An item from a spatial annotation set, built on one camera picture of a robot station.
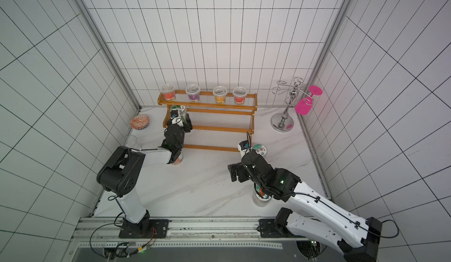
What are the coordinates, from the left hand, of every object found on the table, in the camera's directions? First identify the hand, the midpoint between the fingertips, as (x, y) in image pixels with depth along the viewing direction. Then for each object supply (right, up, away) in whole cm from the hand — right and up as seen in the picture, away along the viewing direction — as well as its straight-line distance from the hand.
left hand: (182, 116), depth 94 cm
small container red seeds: (-2, +11, -14) cm, 18 cm away
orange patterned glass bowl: (-32, -3, +16) cm, 36 cm away
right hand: (+27, -21, -22) cm, 40 cm away
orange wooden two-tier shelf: (+19, -5, -3) cm, 20 cm away
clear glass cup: (-32, -14, +8) cm, 36 cm away
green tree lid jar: (+2, +4, -7) cm, 8 cm away
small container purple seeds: (+9, +11, -14) cm, 20 cm away
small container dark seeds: (+31, +10, -16) cm, 36 cm away
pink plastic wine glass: (+68, +6, +1) cm, 68 cm away
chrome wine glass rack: (+61, -3, +16) cm, 63 cm away
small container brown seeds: (+22, +10, -16) cm, 29 cm away
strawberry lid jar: (+38, -37, -20) cm, 57 cm away
